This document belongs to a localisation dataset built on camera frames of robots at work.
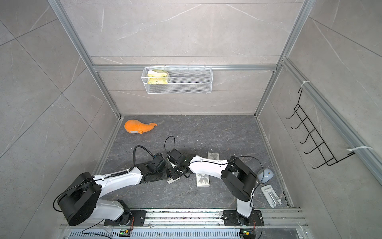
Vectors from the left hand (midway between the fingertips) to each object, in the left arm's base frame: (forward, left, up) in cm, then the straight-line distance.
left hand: (167, 171), depth 89 cm
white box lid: (+10, -29, 0) cm, 31 cm away
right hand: (-2, -4, +3) cm, 6 cm away
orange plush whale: (+32, +25, +6) cm, 41 cm away
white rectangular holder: (-15, -57, 0) cm, 59 cm away
